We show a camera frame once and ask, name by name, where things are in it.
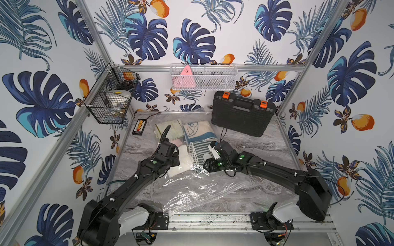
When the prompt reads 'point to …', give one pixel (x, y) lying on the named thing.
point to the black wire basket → (109, 101)
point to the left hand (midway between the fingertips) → (175, 155)
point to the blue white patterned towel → (199, 131)
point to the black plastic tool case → (244, 116)
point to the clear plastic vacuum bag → (192, 190)
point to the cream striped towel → (175, 131)
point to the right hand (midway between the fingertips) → (207, 165)
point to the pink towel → (177, 142)
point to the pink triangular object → (185, 80)
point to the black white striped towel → (198, 149)
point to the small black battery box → (139, 127)
